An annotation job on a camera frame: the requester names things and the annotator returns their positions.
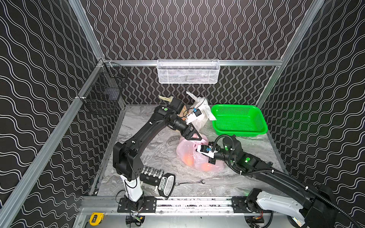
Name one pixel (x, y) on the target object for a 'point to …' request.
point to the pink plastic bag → (187, 152)
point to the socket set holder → (165, 182)
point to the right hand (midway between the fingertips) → (198, 146)
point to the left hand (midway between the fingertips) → (202, 138)
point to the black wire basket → (104, 90)
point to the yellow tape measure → (96, 218)
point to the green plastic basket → (238, 120)
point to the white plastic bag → (206, 114)
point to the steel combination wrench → (177, 184)
